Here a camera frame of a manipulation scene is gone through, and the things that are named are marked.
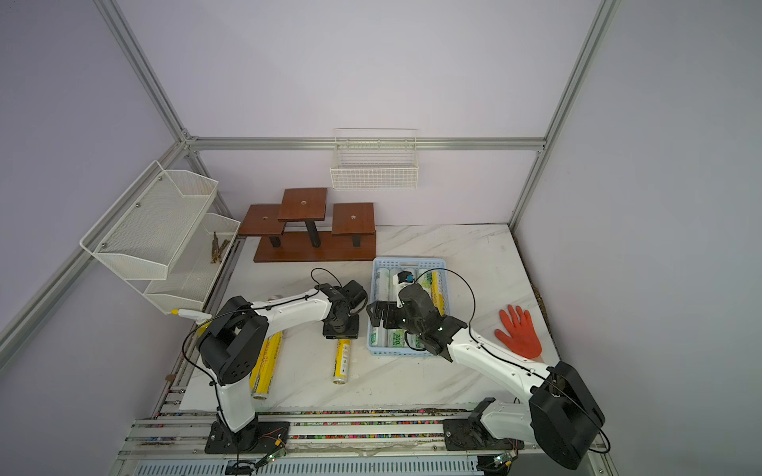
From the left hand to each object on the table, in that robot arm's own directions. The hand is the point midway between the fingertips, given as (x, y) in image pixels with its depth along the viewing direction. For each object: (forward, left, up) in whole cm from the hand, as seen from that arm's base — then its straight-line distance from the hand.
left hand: (347, 337), depth 91 cm
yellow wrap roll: (-8, 0, +3) cm, 8 cm away
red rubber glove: (0, -55, 0) cm, 55 cm away
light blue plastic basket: (+24, -29, +7) cm, 38 cm away
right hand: (+2, -11, +13) cm, 17 cm away
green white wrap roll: (-2, -15, +5) cm, 16 cm away
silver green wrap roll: (-1, -10, +4) cm, 11 cm away
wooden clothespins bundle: (+25, +44, +14) cm, 53 cm away
